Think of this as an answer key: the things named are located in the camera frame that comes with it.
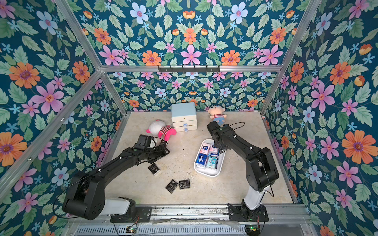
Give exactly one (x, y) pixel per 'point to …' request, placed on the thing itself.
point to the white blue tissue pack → (214, 151)
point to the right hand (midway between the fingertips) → (224, 144)
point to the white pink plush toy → (159, 128)
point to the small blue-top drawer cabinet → (184, 116)
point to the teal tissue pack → (212, 162)
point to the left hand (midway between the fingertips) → (168, 152)
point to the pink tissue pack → (205, 148)
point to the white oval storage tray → (205, 171)
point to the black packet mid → (154, 169)
